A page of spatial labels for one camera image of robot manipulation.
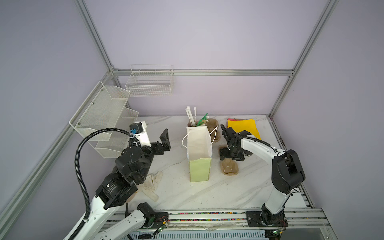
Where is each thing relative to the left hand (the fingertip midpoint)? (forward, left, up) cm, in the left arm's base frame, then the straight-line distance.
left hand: (157, 132), depth 59 cm
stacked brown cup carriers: (+39, -29, -40) cm, 63 cm away
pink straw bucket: (+32, -11, -31) cm, 46 cm away
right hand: (+7, -35, -34) cm, 49 cm away
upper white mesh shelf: (+28, +37, -12) cm, 48 cm away
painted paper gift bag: (+14, -18, -35) cm, 42 cm away
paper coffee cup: (-4, -38, -9) cm, 39 cm away
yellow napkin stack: (+36, -50, -36) cm, 71 cm away
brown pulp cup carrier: (+5, -37, -39) cm, 54 cm away
